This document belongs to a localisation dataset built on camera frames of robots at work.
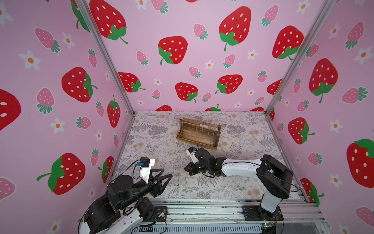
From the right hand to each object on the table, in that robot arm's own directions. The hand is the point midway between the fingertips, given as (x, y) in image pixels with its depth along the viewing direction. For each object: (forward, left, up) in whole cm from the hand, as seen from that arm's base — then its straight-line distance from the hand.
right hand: (185, 166), depth 84 cm
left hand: (-13, +5, +21) cm, 25 cm away
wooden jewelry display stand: (+29, -11, -7) cm, 32 cm away
